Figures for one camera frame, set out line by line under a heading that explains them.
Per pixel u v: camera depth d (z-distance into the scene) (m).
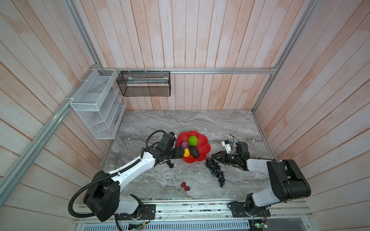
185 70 0.96
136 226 0.72
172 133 0.78
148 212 0.73
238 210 0.73
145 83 1.04
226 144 0.86
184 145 0.95
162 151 0.63
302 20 0.73
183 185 0.81
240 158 0.74
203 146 0.97
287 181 0.46
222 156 0.81
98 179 0.44
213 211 0.76
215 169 0.84
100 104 0.73
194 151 0.92
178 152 0.74
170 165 0.89
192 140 0.95
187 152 0.91
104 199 0.41
